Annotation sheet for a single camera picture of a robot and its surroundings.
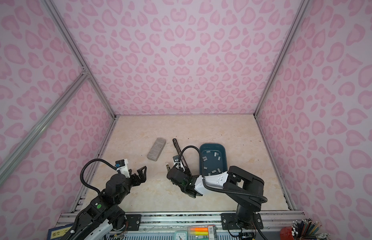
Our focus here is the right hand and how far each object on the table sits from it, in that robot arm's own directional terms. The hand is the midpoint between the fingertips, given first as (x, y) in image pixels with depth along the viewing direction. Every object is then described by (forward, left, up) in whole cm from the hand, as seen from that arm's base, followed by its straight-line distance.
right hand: (175, 168), depth 86 cm
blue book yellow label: (-32, +52, -2) cm, 61 cm away
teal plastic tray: (+9, -23, -5) cm, 25 cm away
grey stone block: (+14, +14, -3) cm, 20 cm away
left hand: (-3, +18, +8) cm, 20 cm away
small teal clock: (-31, -5, -3) cm, 32 cm away
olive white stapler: (+1, +5, -1) cm, 5 cm away
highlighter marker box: (-30, -13, -4) cm, 33 cm away
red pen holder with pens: (-28, -56, +6) cm, 63 cm away
